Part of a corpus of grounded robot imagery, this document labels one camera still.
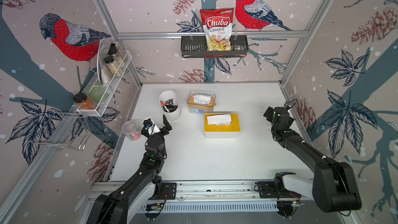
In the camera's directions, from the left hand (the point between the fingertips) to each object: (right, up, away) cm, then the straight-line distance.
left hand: (159, 115), depth 80 cm
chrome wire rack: (-28, -2, -24) cm, 37 cm away
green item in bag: (-28, +13, -8) cm, 32 cm away
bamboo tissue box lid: (+15, +6, +21) cm, 26 cm away
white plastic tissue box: (+35, -13, +9) cm, 39 cm away
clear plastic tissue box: (+22, +8, +18) cm, 30 cm away
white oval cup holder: (+2, +6, +18) cm, 19 cm away
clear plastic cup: (-19, -10, +9) cm, 23 cm away
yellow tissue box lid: (+42, -7, +6) cm, 43 cm away
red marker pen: (-2, +5, +15) cm, 16 cm away
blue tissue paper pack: (+21, 0, +20) cm, 29 cm away
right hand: (+66, +2, +7) cm, 67 cm away
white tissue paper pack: (+36, -3, +5) cm, 36 cm away
